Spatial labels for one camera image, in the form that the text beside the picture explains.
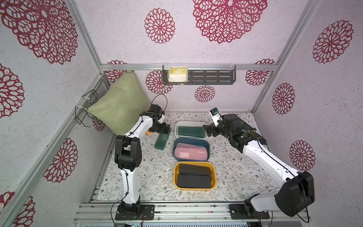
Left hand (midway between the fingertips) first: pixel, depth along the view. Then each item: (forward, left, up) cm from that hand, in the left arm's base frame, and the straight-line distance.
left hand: (162, 131), depth 97 cm
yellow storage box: (-22, -29, -5) cm, 36 cm away
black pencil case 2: (-32, -19, -4) cm, 38 cm away
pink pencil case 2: (-7, -12, -7) cm, 16 cm away
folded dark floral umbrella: (+8, -62, -6) cm, 63 cm away
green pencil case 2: (-1, +2, -9) cm, 9 cm away
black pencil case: (-25, -21, -7) cm, 33 cm away
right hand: (-5, -30, +18) cm, 35 cm away
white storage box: (+10, -19, -5) cm, 22 cm away
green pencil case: (+3, -22, -6) cm, 23 cm away
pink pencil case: (-15, -19, -4) cm, 25 cm away
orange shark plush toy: (-19, +3, +25) cm, 31 cm away
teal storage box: (-6, -27, -5) cm, 28 cm away
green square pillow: (+5, +24, +19) cm, 31 cm away
